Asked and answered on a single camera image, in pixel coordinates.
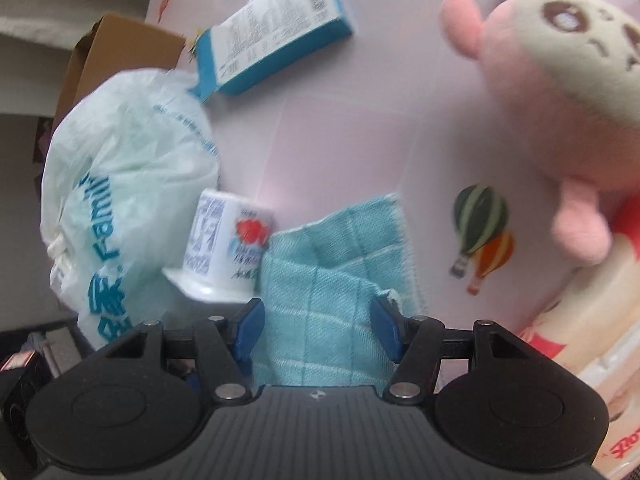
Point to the pink wet wipes pack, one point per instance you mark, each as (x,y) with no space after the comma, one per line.
(592,329)

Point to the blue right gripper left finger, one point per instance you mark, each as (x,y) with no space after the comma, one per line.
(245,325)

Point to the white yogurt cup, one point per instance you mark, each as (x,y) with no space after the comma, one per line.
(221,261)

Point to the white green plastic bag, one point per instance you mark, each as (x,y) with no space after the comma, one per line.
(122,178)

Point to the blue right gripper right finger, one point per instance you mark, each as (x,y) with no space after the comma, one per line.
(387,324)

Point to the pink round plush toy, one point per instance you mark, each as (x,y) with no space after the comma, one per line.
(565,74)

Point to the blue white carton box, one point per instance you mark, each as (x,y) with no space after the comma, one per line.
(262,38)

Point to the teal checked cloth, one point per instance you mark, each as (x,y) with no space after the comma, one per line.
(317,283)

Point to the brown cardboard box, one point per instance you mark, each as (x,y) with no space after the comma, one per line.
(115,43)

